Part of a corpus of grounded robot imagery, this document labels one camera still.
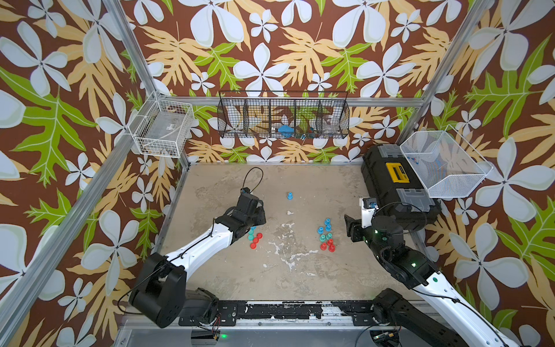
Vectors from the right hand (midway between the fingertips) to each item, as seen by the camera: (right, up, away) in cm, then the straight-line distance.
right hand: (351, 214), depth 74 cm
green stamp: (-6, -13, +17) cm, 22 cm away
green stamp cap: (-37, -13, +19) cm, 44 cm away
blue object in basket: (-22, +35, +22) cm, 46 cm away
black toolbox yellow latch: (+23, +14, +19) cm, 33 cm away
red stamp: (-3, -16, +14) cm, 22 cm away
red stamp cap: (-36, -16, +17) cm, 43 cm away
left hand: (-32, 0, +13) cm, 35 cm away
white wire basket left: (-73, +33, +12) cm, 81 cm away
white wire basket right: (+40, +19, +9) cm, 45 cm away
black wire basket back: (-22, +43, +25) cm, 54 cm away
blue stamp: (-19, +5, +31) cm, 37 cm away
